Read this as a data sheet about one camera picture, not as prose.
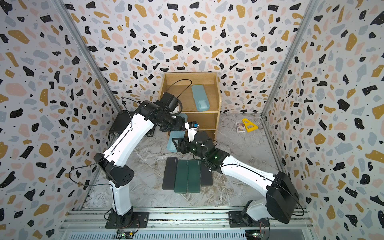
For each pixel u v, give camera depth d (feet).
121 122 3.74
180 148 2.17
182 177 2.89
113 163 1.51
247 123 3.78
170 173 2.98
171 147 2.38
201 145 1.80
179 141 2.16
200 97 2.80
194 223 2.40
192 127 2.13
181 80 2.00
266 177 1.46
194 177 2.91
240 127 3.71
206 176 2.86
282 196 1.35
